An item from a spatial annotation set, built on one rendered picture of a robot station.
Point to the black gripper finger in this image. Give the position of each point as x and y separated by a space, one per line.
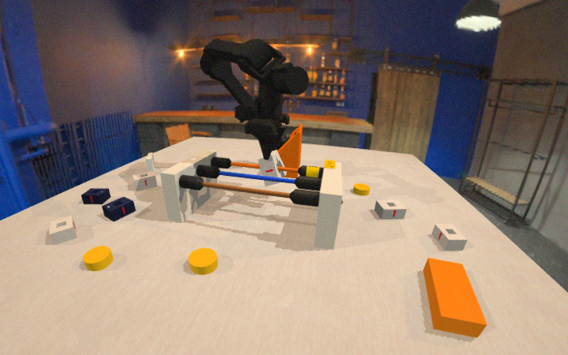
266 144
280 131

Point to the yellow short cylinder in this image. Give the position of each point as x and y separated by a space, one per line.
203 261
361 189
98 258

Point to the small white block with red arrow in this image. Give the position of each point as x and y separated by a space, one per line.
144 181

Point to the small white block with square hole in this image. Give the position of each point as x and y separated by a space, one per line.
448 237

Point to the white square block with rectangular hole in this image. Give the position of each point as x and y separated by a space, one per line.
62 230

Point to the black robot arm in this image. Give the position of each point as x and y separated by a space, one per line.
252 57

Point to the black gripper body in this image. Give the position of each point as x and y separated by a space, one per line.
271 115

